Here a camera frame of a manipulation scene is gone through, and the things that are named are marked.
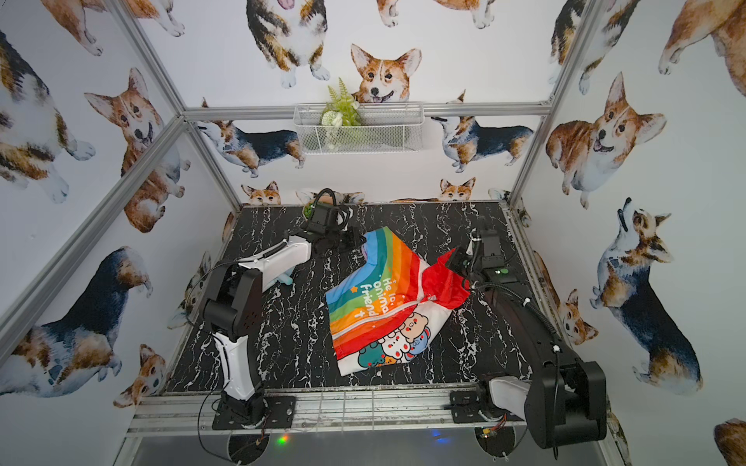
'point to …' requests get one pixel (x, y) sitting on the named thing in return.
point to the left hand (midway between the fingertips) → (372, 234)
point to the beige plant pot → (303, 212)
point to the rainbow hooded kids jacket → (386, 314)
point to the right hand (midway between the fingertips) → (446, 252)
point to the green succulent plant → (308, 210)
